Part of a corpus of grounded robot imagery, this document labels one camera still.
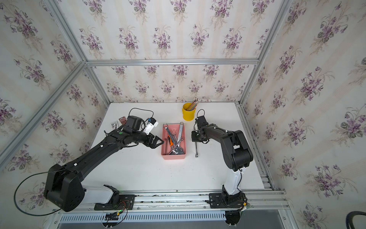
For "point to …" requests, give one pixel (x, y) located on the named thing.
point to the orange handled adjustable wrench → (170, 140)
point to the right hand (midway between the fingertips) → (195, 138)
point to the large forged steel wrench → (178, 150)
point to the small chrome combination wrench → (181, 139)
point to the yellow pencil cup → (188, 115)
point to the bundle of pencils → (194, 103)
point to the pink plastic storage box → (173, 141)
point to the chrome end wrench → (196, 155)
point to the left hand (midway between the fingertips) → (159, 139)
